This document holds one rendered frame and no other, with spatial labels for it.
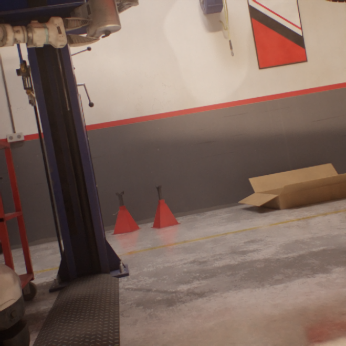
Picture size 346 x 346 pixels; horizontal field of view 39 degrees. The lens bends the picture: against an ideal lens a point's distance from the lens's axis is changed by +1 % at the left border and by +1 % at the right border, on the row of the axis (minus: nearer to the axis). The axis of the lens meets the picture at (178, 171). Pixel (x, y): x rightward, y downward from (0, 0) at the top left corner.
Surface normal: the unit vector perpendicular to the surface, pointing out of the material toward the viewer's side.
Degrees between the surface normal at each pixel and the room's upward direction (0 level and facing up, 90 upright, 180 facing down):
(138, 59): 90
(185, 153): 90
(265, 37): 90
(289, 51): 90
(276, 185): 47
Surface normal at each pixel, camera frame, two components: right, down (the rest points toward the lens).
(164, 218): 0.33, -0.37
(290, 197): 0.15, -0.02
